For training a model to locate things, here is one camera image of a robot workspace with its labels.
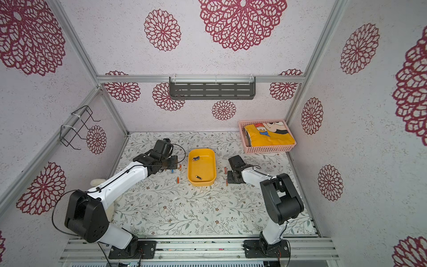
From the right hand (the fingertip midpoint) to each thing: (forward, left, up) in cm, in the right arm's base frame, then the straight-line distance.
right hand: (232, 176), depth 97 cm
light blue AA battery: (+3, +36, 0) cm, 36 cm away
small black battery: (-1, +20, -1) cm, 20 cm away
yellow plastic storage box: (+5, +18, +1) cm, 19 cm away
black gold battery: (+12, +23, 0) cm, 26 cm away
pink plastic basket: (+27, -23, +6) cm, 36 cm away
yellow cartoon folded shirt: (+28, -23, +6) cm, 37 cm away
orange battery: (-3, +32, -1) cm, 32 cm away
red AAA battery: (+4, +4, -1) cm, 6 cm away
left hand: (0, +32, +14) cm, 35 cm away
